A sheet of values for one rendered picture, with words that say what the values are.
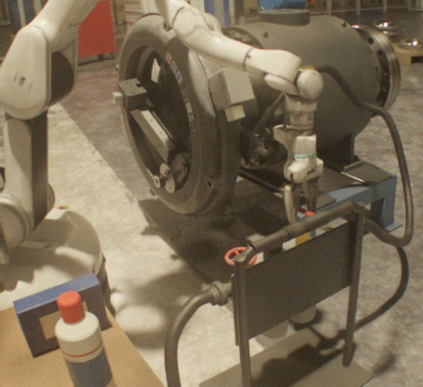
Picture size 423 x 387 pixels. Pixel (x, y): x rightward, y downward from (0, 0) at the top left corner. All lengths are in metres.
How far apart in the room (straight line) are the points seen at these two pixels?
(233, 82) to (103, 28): 5.83
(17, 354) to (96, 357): 0.29
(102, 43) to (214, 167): 5.74
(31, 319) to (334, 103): 1.38
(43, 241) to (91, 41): 5.56
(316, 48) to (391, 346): 1.09
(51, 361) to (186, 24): 0.83
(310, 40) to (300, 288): 1.03
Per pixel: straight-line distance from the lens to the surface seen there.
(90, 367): 0.74
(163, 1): 1.32
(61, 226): 1.67
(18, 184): 1.42
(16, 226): 1.43
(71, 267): 1.47
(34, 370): 0.95
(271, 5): 2.25
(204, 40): 1.21
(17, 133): 1.36
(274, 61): 1.13
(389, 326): 1.68
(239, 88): 1.38
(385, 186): 2.09
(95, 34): 7.10
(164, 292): 1.85
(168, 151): 1.68
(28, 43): 1.22
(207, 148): 1.49
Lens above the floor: 1.09
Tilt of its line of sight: 24 degrees down
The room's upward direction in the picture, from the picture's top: 5 degrees counter-clockwise
